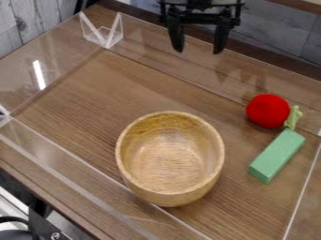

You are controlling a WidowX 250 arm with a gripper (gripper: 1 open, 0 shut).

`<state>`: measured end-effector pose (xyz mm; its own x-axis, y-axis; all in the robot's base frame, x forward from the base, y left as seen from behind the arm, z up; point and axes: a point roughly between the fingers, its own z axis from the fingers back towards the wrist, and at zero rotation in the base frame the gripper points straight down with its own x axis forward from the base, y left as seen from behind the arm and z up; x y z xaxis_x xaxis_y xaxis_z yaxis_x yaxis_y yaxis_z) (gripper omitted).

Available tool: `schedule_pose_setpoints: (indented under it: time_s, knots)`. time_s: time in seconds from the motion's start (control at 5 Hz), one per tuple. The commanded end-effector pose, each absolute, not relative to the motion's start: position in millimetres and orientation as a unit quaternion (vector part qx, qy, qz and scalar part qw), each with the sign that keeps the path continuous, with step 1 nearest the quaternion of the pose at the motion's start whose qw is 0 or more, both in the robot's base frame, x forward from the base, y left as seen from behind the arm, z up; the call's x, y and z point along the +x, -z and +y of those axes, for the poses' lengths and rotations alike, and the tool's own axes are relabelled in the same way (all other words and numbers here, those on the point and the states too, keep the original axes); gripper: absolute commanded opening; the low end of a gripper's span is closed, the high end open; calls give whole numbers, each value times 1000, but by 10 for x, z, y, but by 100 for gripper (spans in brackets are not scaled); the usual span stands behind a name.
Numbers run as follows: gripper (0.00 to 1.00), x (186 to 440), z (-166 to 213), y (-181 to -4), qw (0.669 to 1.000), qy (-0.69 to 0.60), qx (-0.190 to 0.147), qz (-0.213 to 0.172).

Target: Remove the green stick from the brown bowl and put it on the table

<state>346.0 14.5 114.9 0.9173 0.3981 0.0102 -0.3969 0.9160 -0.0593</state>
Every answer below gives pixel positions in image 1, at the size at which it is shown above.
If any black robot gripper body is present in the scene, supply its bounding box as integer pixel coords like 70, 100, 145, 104
158, 0, 245, 25

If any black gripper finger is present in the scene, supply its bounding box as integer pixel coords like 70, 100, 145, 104
168, 15, 185, 53
213, 18, 232, 54

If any brown wooden bowl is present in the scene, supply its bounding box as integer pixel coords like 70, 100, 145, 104
115, 111, 226, 207

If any red plush tomato toy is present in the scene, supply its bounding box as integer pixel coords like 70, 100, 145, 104
246, 94, 304, 130

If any green rectangular block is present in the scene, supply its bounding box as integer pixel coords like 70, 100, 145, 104
249, 128, 307, 184

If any clear acrylic corner bracket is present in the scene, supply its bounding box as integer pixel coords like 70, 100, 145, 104
79, 11, 125, 49

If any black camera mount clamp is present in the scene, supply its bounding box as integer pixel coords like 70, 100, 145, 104
0, 205, 74, 240

